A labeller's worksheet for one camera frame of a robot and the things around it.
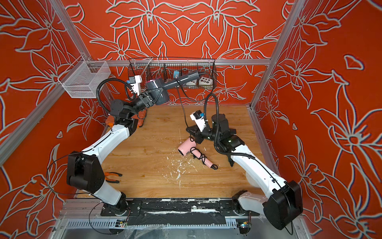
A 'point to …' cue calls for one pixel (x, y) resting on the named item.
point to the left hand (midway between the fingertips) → (162, 89)
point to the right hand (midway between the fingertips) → (184, 129)
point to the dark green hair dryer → (231, 161)
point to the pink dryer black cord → (198, 154)
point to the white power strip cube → (204, 80)
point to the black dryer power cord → (192, 99)
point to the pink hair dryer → (186, 148)
